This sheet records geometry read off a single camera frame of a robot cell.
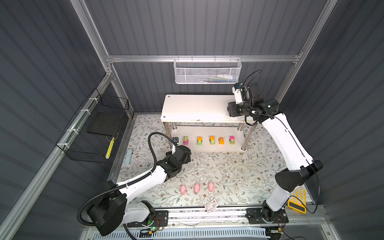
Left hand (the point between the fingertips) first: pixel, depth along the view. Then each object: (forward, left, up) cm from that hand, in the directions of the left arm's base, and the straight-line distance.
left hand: (181, 152), depth 85 cm
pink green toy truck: (+9, -3, -3) cm, 10 cm away
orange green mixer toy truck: (+9, -20, -3) cm, 22 cm away
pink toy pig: (-18, 0, -10) cm, 20 cm away
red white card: (-27, -15, -11) cm, 33 cm away
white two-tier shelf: (+31, -15, -11) cm, 37 cm away
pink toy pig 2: (-18, -8, -10) cm, 22 cm away
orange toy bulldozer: (+8, -25, -3) cm, 27 cm away
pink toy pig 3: (-17, -16, -10) cm, 26 cm away
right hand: (+10, -28, +24) cm, 38 cm away
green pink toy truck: (+8, -32, -2) cm, 33 cm away
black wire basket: (+1, +45, +15) cm, 47 cm away
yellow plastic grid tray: (-28, -58, -9) cm, 65 cm away
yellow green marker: (-5, +32, +16) cm, 36 cm away
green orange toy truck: (+9, -11, -3) cm, 15 cm away
